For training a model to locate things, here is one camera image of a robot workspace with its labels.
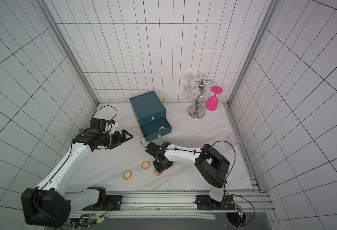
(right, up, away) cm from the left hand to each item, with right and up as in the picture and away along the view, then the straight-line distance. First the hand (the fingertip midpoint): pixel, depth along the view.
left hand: (125, 141), depth 79 cm
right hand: (+18, -18, +5) cm, 26 cm away
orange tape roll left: (-1, -21, +4) cm, 21 cm away
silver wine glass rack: (+46, +18, +35) cm, 60 cm away
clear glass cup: (+68, -1, +16) cm, 70 cm away
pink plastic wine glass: (+54, +23, +16) cm, 61 cm away
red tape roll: (+19, +6, +15) cm, 25 cm away
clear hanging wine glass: (+39, +34, +30) cm, 60 cm away
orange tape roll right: (+10, -16, +7) cm, 20 cm away
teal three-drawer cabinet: (+14, +16, +7) cm, 22 cm away
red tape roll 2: (+18, -20, +3) cm, 27 cm away
